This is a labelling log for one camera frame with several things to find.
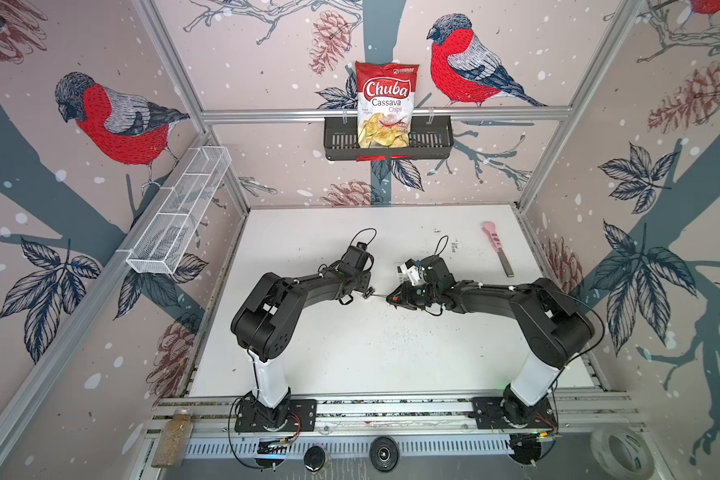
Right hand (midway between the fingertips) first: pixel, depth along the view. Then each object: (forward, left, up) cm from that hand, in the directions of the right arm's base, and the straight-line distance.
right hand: (385, 305), depth 89 cm
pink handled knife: (+34, -39, -2) cm, 52 cm away
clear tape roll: (-32, -57, -8) cm, 66 cm away
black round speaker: (-36, 0, +7) cm, 37 cm away
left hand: (+10, +8, -1) cm, 13 cm away
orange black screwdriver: (+6, +5, -3) cm, 8 cm away
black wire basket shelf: (+45, -13, +30) cm, 56 cm away
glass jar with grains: (-36, +48, +2) cm, 60 cm away
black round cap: (-38, +14, +7) cm, 41 cm away
